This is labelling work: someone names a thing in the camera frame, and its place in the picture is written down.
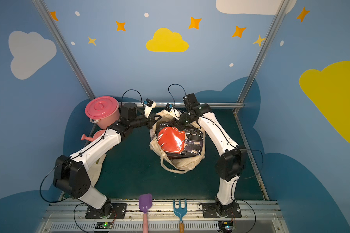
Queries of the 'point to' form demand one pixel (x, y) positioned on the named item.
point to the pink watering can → (96, 135)
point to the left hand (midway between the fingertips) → (162, 115)
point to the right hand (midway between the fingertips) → (174, 122)
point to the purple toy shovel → (145, 204)
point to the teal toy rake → (181, 212)
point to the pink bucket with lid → (105, 110)
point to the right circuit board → (225, 226)
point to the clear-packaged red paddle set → (177, 143)
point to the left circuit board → (104, 225)
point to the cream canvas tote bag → (173, 165)
